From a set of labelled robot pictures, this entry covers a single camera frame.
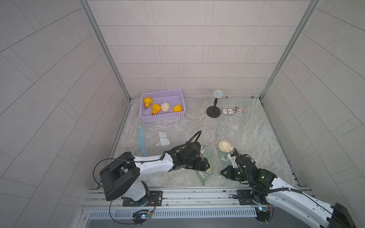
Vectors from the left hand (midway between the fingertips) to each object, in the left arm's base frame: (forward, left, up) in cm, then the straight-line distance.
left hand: (206, 167), depth 79 cm
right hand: (-4, -8, -2) cm, 9 cm away
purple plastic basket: (+56, +23, -1) cm, 61 cm away
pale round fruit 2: (-3, -1, +2) cm, 4 cm away
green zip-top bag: (+9, -8, -5) cm, 13 cm away
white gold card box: (+41, -19, 0) cm, 45 cm away
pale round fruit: (+42, +28, +2) cm, 51 cm away
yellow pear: (+42, +18, +2) cm, 45 cm away
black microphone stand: (+41, -9, -1) cm, 42 cm away
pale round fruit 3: (+11, -11, +4) cm, 16 cm away
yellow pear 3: (+42, +34, +1) cm, 54 cm away
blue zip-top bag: (+19, +32, -5) cm, 38 cm away
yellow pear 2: (+48, +42, +2) cm, 64 cm away
